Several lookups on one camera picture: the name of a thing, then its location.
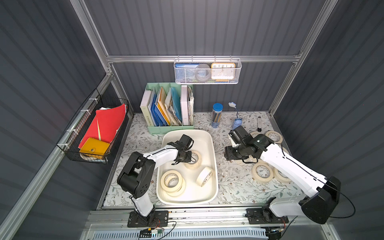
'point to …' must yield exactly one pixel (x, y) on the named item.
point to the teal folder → (176, 98)
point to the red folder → (104, 125)
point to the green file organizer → (168, 106)
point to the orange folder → (162, 104)
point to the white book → (144, 106)
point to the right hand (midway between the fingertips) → (231, 154)
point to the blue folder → (158, 119)
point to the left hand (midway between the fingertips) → (185, 157)
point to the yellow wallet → (94, 146)
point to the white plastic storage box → (189, 183)
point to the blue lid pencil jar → (216, 114)
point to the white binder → (184, 105)
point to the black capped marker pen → (259, 124)
